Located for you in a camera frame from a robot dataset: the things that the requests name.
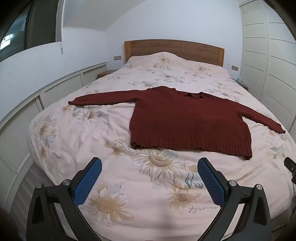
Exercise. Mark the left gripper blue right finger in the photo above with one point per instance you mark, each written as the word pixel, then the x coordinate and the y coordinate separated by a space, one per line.
pixel 254 222

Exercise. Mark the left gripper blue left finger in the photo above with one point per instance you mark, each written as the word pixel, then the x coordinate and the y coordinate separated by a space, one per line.
pixel 43 222

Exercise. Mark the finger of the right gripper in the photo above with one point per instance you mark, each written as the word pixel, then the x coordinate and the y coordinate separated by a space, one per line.
pixel 290 165

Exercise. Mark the dark red knit sweater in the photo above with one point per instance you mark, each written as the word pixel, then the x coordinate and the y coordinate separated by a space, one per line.
pixel 166 118

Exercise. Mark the white louvered low cabinet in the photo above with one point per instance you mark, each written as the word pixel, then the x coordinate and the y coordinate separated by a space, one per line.
pixel 15 156

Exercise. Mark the right wooden nightstand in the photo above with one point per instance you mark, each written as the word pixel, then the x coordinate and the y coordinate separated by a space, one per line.
pixel 238 81

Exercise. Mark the wooden nightstand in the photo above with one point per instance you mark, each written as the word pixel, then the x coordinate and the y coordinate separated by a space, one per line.
pixel 238 81
pixel 103 74

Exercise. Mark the pink floral bed duvet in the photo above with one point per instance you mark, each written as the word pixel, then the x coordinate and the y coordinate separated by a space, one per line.
pixel 155 194

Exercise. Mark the white tall wardrobe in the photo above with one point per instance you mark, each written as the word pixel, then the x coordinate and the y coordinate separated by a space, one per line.
pixel 268 60

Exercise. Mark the wooden headboard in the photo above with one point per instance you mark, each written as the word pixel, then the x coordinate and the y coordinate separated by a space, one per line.
pixel 188 50

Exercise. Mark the left wooden nightstand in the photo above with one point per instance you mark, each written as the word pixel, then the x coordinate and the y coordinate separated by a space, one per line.
pixel 103 74

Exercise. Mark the dark window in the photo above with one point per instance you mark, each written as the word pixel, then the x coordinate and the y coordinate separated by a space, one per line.
pixel 31 24

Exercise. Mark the right wall switch plate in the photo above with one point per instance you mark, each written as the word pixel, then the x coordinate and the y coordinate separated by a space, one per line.
pixel 235 68

